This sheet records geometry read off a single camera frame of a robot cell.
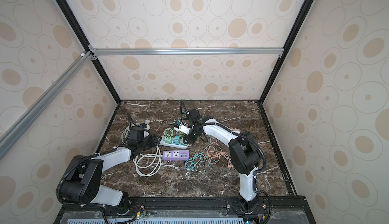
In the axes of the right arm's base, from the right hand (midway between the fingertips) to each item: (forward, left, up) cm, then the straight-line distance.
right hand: (186, 138), depth 90 cm
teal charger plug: (-1, +6, -1) cm, 6 cm away
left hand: (+2, +15, 0) cm, 15 cm away
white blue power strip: (-1, +15, -4) cm, 16 cm away
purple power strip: (-8, +6, -5) cm, 11 cm away
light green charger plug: (-1, +11, 0) cm, 11 cm away
